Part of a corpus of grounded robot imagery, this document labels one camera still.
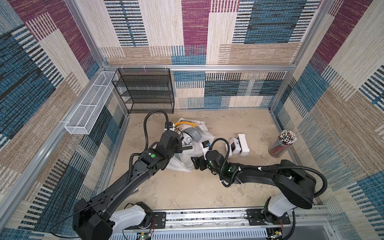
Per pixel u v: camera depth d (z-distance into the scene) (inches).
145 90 43.6
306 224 28.2
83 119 27.6
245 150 36.1
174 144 23.0
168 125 26.0
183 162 35.5
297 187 17.5
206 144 29.3
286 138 32.5
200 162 29.4
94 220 14.7
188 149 38.3
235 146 36.7
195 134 36.4
